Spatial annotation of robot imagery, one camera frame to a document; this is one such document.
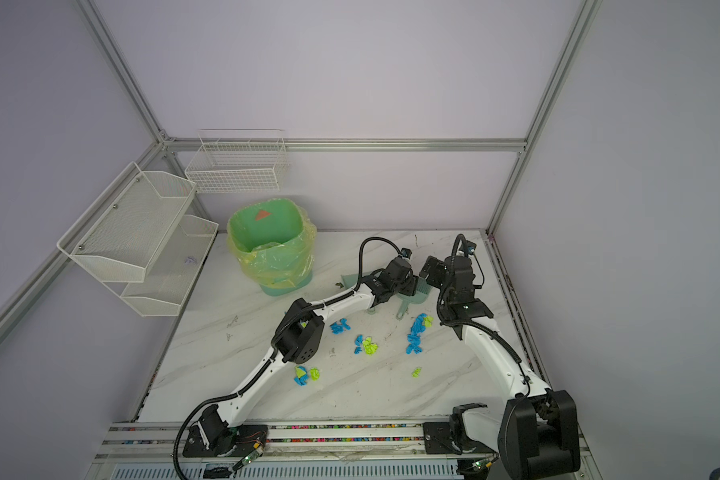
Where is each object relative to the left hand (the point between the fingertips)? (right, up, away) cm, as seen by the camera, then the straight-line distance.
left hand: (409, 278), depth 102 cm
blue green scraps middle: (-14, -20, -14) cm, 28 cm away
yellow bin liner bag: (-41, +12, -18) cm, 47 cm away
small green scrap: (-1, -26, -18) cm, 32 cm away
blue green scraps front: (-33, -26, -20) cm, 47 cm away
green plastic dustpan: (+4, -5, -1) cm, 7 cm away
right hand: (+6, +6, -19) cm, 21 cm away
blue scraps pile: (0, -18, -12) cm, 21 cm away
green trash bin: (-41, +12, -18) cm, 47 cm away
